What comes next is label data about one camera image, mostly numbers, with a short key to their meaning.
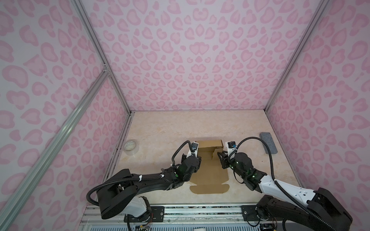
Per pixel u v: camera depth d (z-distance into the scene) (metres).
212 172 0.86
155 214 0.72
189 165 0.61
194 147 0.70
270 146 0.95
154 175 0.54
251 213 0.73
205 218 0.72
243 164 0.62
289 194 0.47
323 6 0.69
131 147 0.99
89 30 0.75
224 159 0.72
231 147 0.71
